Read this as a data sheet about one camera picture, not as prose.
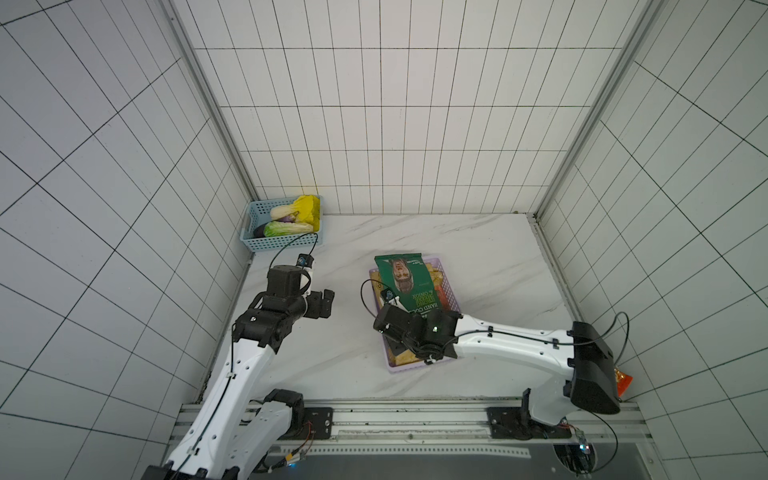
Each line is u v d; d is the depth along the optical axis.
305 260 0.66
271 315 0.53
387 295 0.67
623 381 0.75
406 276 0.87
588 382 0.39
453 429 0.73
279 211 1.14
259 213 1.18
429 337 0.52
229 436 0.41
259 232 1.09
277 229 1.05
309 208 1.10
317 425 0.73
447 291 0.92
